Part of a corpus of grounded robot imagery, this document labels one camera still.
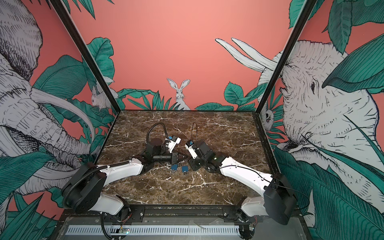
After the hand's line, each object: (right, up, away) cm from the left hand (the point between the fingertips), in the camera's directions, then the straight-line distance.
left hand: (188, 156), depth 78 cm
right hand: (0, -2, +2) cm, 3 cm away
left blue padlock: (-9, -10, +12) cm, 18 cm away
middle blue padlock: (-3, -11, +11) cm, 16 cm away
